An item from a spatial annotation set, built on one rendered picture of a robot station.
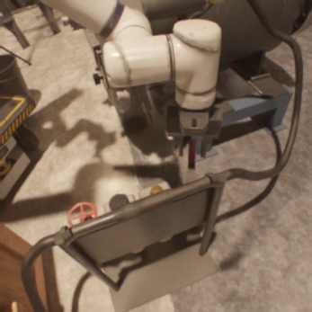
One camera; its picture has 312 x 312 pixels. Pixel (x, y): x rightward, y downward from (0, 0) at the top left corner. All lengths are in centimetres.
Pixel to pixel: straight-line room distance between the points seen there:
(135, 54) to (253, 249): 88
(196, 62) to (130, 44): 12
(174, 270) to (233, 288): 23
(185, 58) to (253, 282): 85
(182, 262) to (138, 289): 20
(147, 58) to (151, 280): 80
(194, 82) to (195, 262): 73
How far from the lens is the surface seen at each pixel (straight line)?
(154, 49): 44
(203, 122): 50
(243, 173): 70
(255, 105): 125
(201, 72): 46
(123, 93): 90
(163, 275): 100
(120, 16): 56
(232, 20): 107
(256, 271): 105
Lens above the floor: 98
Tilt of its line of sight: 50 degrees down
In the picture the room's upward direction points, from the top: 7 degrees counter-clockwise
